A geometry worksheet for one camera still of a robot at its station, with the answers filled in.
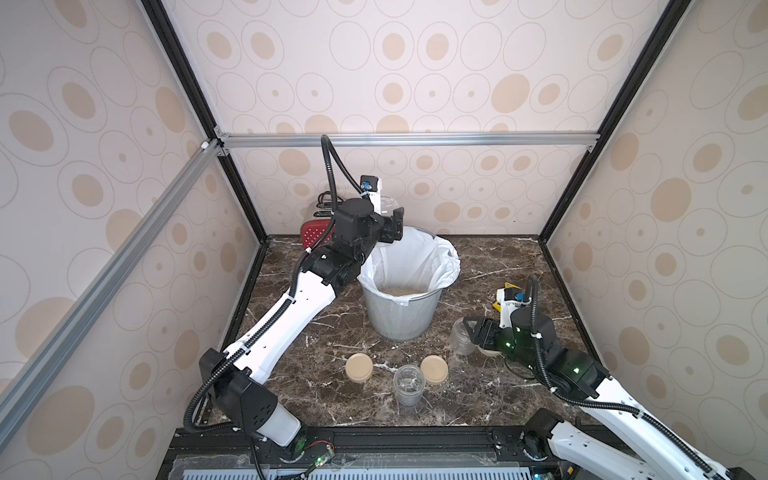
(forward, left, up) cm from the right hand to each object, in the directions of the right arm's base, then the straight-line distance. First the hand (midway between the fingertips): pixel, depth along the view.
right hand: (481, 319), depth 73 cm
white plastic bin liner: (+21, +15, -4) cm, 26 cm away
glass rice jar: (-9, +17, -20) cm, 28 cm away
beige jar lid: (-6, +32, -19) cm, 37 cm away
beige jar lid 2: (-5, +10, -19) cm, 22 cm away
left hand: (+17, +21, +22) cm, 35 cm away
